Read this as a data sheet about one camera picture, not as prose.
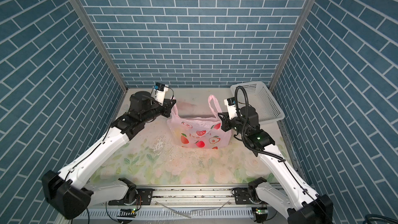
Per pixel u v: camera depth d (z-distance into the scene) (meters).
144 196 0.74
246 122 0.54
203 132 0.77
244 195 0.74
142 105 0.54
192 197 0.75
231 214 0.77
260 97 1.15
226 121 0.64
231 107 0.63
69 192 0.36
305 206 0.38
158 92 0.63
